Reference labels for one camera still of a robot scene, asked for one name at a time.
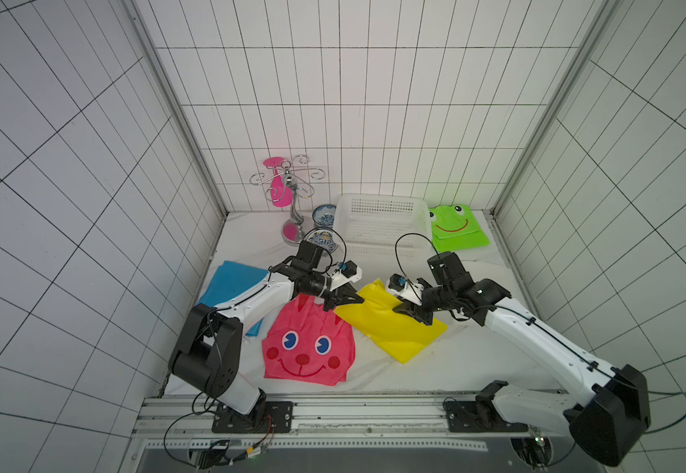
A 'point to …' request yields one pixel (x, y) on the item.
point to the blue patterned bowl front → (324, 238)
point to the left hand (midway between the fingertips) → (354, 300)
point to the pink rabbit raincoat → (308, 342)
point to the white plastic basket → (383, 225)
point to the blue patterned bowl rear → (323, 215)
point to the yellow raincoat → (402, 335)
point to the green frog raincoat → (454, 228)
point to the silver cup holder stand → (300, 230)
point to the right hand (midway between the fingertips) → (388, 302)
